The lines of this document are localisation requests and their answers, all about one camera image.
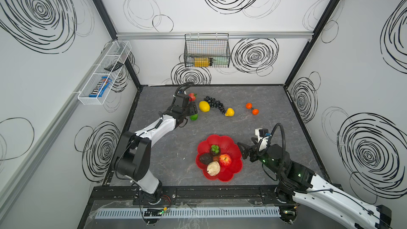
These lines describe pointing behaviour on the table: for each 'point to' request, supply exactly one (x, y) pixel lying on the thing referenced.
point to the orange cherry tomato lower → (255, 112)
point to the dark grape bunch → (215, 103)
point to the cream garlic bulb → (213, 168)
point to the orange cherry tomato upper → (248, 105)
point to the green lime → (194, 117)
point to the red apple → (225, 159)
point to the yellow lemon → (204, 106)
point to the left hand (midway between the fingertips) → (192, 105)
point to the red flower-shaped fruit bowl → (219, 156)
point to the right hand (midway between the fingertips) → (244, 141)
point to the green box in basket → (220, 60)
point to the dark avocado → (206, 158)
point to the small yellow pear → (230, 112)
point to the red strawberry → (192, 96)
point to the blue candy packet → (100, 87)
